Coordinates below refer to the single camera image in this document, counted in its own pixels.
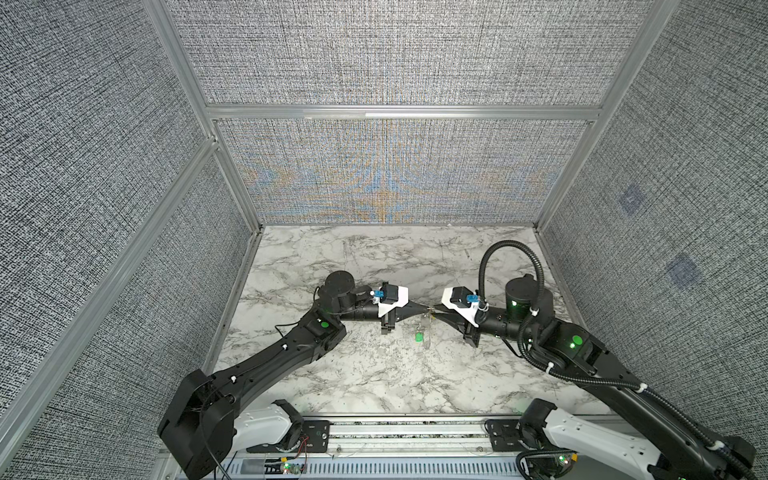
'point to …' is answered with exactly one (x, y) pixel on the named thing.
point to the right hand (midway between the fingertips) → (437, 303)
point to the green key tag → (419, 337)
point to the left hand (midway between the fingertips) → (424, 308)
